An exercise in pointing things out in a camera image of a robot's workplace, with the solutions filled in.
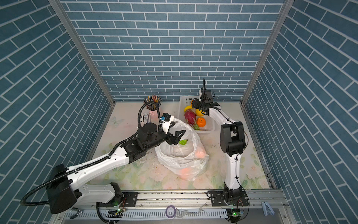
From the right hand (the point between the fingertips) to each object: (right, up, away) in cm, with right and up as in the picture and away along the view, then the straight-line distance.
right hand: (194, 101), depth 101 cm
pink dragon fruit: (-3, -12, +1) cm, 12 cm away
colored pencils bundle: (-31, -1, 0) cm, 31 cm away
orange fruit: (+5, -15, +1) cm, 16 cm away
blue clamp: (+35, -58, -31) cm, 74 cm away
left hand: (-9, -17, -30) cm, 35 cm away
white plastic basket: (-7, +1, +14) cm, 16 cm away
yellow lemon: (+3, -9, +4) cm, 10 cm away
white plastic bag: (-6, -37, -20) cm, 42 cm away
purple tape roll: (-14, -60, -30) cm, 68 cm away
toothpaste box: (-38, -13, +8) cm, 41 cm away
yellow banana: (-4, -4, +12) cm, 14 cm away
